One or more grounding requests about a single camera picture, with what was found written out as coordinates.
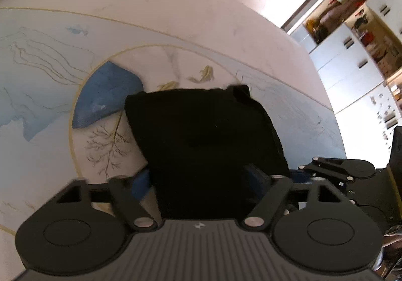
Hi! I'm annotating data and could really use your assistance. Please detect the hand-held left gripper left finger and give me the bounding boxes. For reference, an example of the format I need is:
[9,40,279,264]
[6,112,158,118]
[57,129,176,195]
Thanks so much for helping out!
[57,168,162,232]

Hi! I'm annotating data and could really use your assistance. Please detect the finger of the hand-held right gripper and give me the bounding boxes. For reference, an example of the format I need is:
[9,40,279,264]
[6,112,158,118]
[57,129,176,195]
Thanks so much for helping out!
[298,157,355,182]
[289,171,329,184]

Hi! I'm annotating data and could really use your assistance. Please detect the white wall cabinets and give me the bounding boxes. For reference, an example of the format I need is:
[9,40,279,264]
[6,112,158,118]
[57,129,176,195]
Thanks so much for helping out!
[281,0,402,143]

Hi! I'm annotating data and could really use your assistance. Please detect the black printed t-shirt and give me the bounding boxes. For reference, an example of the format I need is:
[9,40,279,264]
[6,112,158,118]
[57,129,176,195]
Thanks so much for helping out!
[124,85,291,220]

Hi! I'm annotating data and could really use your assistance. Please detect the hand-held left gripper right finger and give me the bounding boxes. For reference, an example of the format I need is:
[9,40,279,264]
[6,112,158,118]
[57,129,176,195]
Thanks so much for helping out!
[243,164,347,232]

